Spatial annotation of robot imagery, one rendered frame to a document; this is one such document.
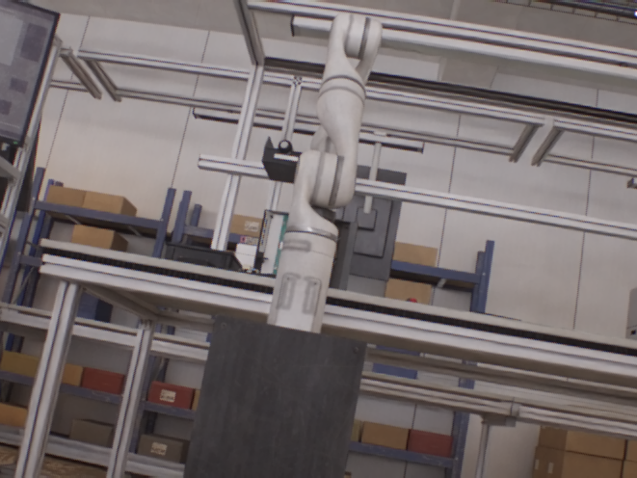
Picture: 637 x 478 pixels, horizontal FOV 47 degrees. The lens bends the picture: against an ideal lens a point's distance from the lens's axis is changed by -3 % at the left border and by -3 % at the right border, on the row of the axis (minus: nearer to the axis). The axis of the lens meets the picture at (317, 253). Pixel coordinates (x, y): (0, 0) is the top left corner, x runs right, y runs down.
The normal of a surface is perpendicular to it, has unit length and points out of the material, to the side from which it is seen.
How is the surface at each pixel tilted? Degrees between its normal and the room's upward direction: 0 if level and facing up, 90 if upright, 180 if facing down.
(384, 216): 98
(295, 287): 90
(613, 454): 90
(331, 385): 90
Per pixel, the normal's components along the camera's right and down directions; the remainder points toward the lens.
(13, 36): 0.33, 0.06
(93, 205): -0.05, -0.22
